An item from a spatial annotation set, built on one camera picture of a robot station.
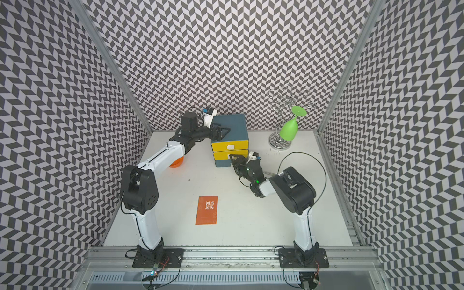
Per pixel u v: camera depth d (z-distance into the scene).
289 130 0.87
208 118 0.79
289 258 0.74
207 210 0.87
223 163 0.99
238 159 0.86
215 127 0.88
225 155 0.92
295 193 0.53
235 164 0.84
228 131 0.83
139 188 0.50
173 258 0.73
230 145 0.86
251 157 0.91
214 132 0.78
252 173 0.74
